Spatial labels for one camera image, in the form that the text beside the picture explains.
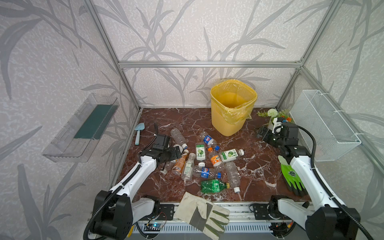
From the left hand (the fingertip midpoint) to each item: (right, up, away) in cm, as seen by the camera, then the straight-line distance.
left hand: (176, 149), depth 86 cm
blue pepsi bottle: (+19, +4, +10) cm, 22 cm away
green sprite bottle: (+21, -18, -7) cm, 29 cm away
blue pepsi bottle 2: (+14, -12, -3) cm, 18 cm away
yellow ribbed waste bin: (+37, +31, +21) cm, 53 cm away
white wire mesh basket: (+69, +10, -25) cm, 74 cm away
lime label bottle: (+33, -4, +5) cm, 34 cm away
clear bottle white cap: (+33, -15, -1) cm, 37 cm away
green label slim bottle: (+7, -11, -5) cm, 14 cm away
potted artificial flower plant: (+61, +21, +10) cm, 66 cm away
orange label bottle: (+23, -6, +1) cm, 24 cm away
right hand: (+47, +13, -4) cm, 49 cm away
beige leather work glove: (+17, -30, -14) cm, 38 cm away
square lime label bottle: (+14, -2, +6) cm, 15 cm away
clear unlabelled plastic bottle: (-1, +4, +13) cm, 14 cm away
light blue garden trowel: (-30, +12, +21) cm, 38 cm away
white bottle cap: (+15, -9, +1) cm, 17 cm away
